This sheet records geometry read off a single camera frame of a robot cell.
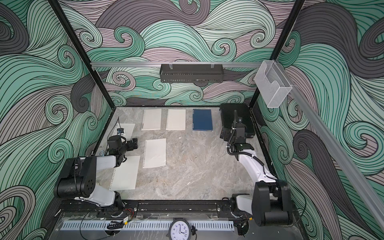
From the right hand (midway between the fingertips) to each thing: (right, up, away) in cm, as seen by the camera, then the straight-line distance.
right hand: (230, 130), depth 87 cm
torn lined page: (-62, -26, -2) cm, 67 cm away
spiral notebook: (-34, +6, +24) cm, 42 cm away
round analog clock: (-29, -43, -21) cm, 56 cm away
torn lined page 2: (-46, -15, +6) cm, 49 cm away
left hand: (-64, -5, +8) cm, 65 cm away
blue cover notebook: (-15, +6, +23) cm, 28 cm away
